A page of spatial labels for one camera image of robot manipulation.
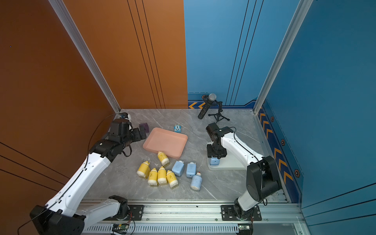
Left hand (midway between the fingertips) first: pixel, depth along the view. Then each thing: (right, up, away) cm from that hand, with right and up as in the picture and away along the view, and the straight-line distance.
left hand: (138, 128), depth 78 cm
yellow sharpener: (+8, -27, 0) cm, 28 cm away
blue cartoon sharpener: (+18, -1, +28) cm, 34 cm away
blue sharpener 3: (+41, -19, +3) cm, 45 cm away
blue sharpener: (+21, -22, +3) cm, 31 cm away
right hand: (+41, -16, +7) cm, 45 cm away
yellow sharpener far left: (+2, -24, +5) cm, 24 cm away
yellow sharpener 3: (+18, -27, -1) cm, 32 cm away
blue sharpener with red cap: (+31, -28, -2) cm, 42 cm away
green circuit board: (-7, -50, -6) cm, 50 cm away
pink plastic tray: (+14, -11, +24) cm, 30 cm away
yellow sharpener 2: (+13, -27, 0) cm, 30 cm away
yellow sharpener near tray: (+12, -18, +7) cm, 23 cm away
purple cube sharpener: (-5, 0, +28) cm, 28 cm away
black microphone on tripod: (+41, +17, +16) cm, 47 cm away
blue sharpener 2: (+29, -23, +3) cm, 37 cm away
